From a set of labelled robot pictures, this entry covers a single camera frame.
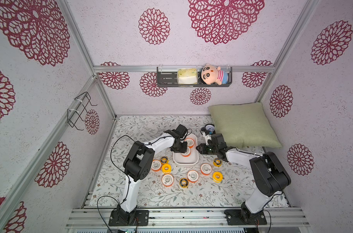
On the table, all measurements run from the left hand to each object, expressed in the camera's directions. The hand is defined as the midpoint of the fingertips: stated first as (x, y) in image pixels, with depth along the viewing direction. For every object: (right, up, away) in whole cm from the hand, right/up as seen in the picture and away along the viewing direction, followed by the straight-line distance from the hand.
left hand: (183, 151), depth 96 cm
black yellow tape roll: (0, -17, -11) cm, 20 cm away
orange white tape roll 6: (+5, +5, +7) cm, 10 cm away
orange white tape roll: (-18, -9, -5) cm, 20 cm away
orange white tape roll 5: (+13, -10, -6) cm, 18 cm away
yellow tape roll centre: (-11, -10, -6) cm, 16 cm away
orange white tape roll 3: (-10, -16, -9) cm, 21 cm away
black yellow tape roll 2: (+22, -7, -2) cm, 23 cm away
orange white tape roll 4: (+5, -14, -9) cm, 17 cm away
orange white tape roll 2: (+2, -1, -4) cm, 4 cm away
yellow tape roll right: (+20, -14, -8) cm, 26 cm away
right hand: (+8, +4, -2) cm, 9 cm away
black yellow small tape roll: (-13, -6, -1) cm, 14 cm away
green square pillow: (+41, +17, +1) cm, 44 cm away
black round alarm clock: (+20, +14, +13) cm, 28 cm away
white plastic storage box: (+6, -6, -1) cm, 8 cm away
